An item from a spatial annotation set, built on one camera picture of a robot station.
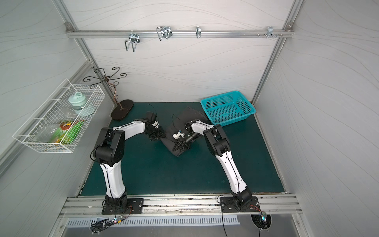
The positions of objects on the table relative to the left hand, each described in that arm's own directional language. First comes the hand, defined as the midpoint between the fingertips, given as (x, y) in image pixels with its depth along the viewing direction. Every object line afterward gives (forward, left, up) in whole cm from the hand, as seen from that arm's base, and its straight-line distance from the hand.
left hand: (164, 136), depth 99 cm
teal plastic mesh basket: (+29, -48, -1) cm, 56 cm away
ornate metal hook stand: (+23, +35, +31) cm, 53 cm away
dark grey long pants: (+7, -9, +6) cm, 13 cm away
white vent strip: (-47, -10, -2) cm, 48 cm away
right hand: (-12, -9, 0) cm, 15 cm away
